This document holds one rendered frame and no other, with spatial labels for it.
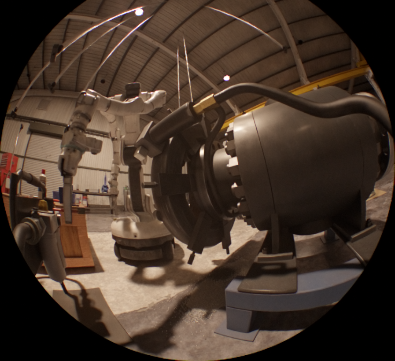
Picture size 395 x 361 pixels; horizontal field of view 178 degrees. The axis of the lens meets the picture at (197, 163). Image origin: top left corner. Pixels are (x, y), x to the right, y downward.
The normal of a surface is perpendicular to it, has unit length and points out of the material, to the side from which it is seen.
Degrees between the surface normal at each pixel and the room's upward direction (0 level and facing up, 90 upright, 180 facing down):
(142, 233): 88
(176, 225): 115
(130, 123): 136
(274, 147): 87
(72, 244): 90
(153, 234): 89
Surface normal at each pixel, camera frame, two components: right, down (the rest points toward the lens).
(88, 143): 0.92, -0.20
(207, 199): -0.51, 0.26
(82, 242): 0.79, -0.25
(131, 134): 0.22, 0.48
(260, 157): -0.61, -0.14
